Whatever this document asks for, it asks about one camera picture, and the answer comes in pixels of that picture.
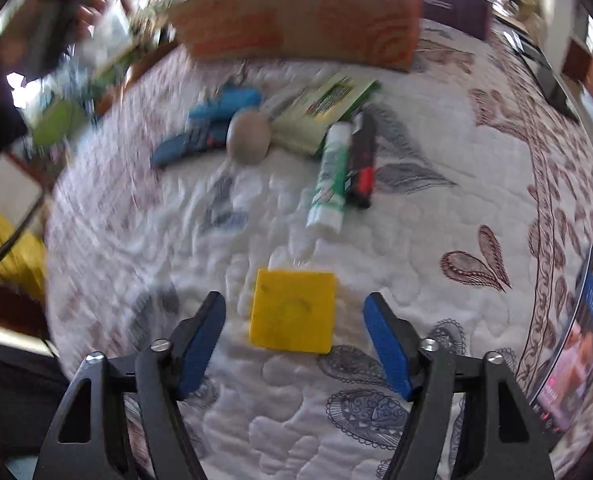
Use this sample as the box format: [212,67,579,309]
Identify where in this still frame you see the black marker pen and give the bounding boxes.
[345,110,377,210]

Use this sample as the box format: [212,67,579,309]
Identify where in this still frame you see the blue calculator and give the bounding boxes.
[150,120,232,170]

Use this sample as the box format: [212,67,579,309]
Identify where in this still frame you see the green paper packet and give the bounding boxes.
[271,71,379,156]

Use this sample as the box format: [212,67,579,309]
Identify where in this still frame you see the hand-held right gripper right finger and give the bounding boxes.
[363,292,557,480]

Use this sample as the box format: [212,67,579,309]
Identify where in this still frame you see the printed cardboard box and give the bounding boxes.
[169,0,424,72]

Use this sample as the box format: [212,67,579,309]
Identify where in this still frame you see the white green glue stick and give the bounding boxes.
[306,122,353,235]

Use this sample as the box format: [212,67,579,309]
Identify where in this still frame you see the beige grey stone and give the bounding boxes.
[225,110,272,165]

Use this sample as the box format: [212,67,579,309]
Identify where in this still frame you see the printed flyer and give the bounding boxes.
[529,244,593,433]

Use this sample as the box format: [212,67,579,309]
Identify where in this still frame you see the black cable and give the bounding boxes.
[0,195,44,278]

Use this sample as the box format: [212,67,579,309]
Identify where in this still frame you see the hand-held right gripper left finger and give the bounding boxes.
[32,291,227,480]

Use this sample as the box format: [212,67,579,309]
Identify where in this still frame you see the yellow bag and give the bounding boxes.
[0,212,47,301]

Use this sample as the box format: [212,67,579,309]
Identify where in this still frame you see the green blurred object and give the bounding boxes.
[31,97,90,146]

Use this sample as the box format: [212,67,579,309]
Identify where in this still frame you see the yellow square block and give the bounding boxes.
[249,268,338,355]

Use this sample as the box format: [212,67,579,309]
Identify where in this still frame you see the dark maroon box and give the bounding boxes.
[421,0,492,41]

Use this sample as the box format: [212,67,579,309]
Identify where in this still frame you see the black flat device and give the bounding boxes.
[533,55,579,121]

